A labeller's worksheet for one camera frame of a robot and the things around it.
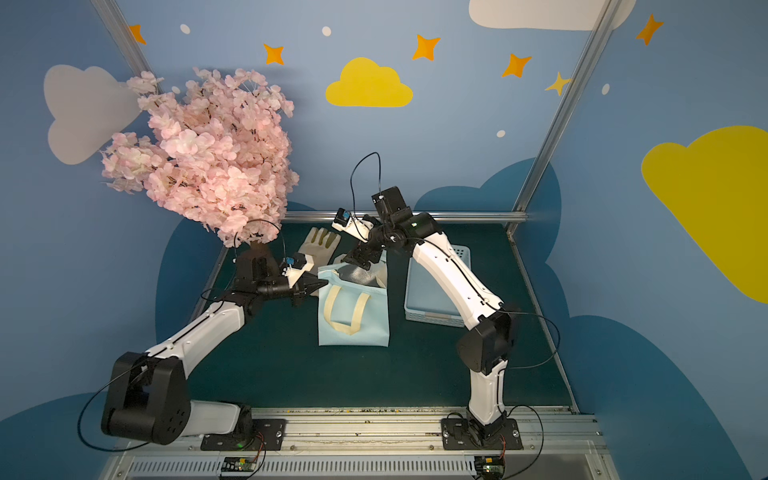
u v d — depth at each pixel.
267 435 0.74
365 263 0.70
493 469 0.73
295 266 0.69
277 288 0.72
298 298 0.72
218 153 0.55
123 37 0.72
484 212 1.18
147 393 0.46
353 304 0.75
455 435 0.74
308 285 0.74
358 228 0.64
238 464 0.72
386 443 0.75
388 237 0.56
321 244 1.15
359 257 0.69
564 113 0.87
